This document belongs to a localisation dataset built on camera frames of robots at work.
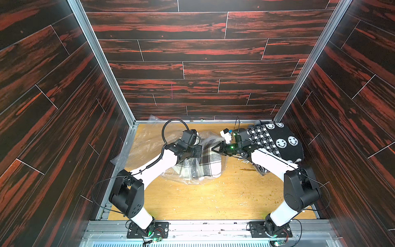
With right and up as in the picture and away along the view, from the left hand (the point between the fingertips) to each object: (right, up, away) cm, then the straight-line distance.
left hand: (201, 150), depth 86 cm
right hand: (+7, +2, +2) cm, 8 cm away
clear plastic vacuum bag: (-40, +3, +19) cm, 44 cm away
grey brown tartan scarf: (+4, -8, -2) cm, 9 cm away
